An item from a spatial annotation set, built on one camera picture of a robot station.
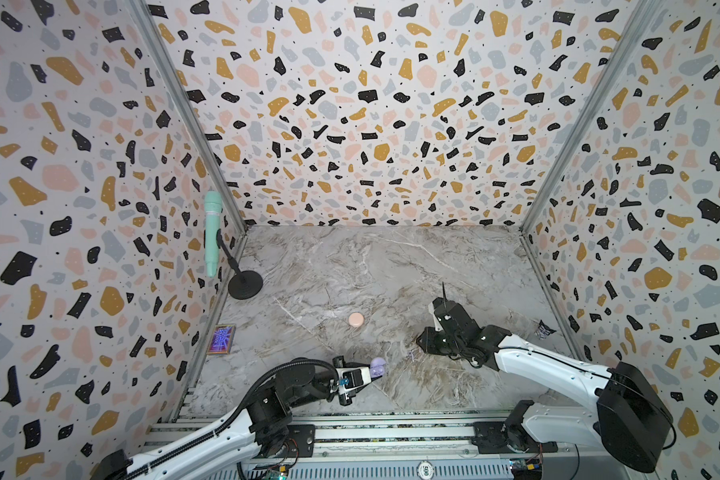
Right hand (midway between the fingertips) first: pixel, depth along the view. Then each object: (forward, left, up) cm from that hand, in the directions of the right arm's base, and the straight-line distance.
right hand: (416, 337), depth 82 cm
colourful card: (+2, +58, -7) cm, 58 cm away
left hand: (-11, +9, +9) cm, 17 cm away
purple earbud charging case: (-12, +10, +11) cm, 19 cm away
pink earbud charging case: (+9, +18, -8) cm, 22 cm away
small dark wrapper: (+5, -40, -6) cm, 40 cm away
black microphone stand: (+22, +57, -9) cm, 62 cm away
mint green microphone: (+24, +55, +24) cm, 65 cm away
